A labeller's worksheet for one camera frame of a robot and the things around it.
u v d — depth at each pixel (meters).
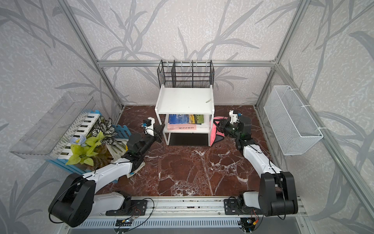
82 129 0.71
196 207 0.75
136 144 0.63
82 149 0.71
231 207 0.73
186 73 1.03
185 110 0.72
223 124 0.71
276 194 0.41
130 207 0.72
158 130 0.72
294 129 0.62
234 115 0.77
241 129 0.63
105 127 0.75
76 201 0.41
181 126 0.83
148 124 0.67
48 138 0.65
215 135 0.80
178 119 0.84
